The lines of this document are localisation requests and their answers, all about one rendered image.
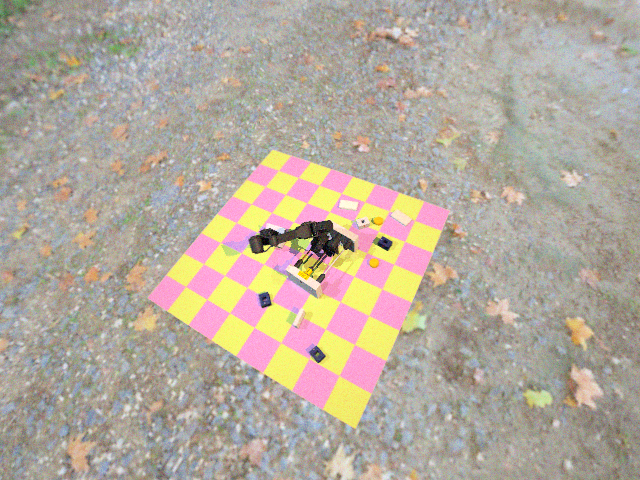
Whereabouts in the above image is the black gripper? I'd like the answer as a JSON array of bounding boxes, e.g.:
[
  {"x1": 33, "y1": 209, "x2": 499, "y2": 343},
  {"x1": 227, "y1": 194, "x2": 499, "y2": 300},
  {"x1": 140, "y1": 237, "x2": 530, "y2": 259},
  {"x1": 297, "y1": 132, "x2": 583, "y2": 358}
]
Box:
[{"x1": 313, "y1": 232, "x2": 341, "y2": 255}]

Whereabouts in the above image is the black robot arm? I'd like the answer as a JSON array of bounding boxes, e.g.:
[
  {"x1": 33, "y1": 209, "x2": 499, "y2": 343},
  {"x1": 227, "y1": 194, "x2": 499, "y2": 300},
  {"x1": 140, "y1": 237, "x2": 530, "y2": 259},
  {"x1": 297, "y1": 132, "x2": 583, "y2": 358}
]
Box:
[{"x1": 248, "y1": 220, "x2": 333, "y2": 254}]

